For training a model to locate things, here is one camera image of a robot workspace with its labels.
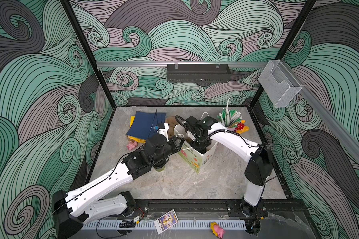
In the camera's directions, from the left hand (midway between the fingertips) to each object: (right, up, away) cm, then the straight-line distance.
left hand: (186, 138), depth 66 cm
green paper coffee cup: (-13, -20, +17) cm, 29 cm away
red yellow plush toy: (+40, +3, +34) cm, 53 cm away
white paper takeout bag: (+4, -12, +10) cm, 16 cm away
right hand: (+7, -8, +15) cm, 19 cm away
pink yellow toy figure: (+14, -41, -2) cm, 44 cm away
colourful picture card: (-10, -39, +2) cm, 40 cm away
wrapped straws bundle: (+29, +10, +26) cm, 40 cm away
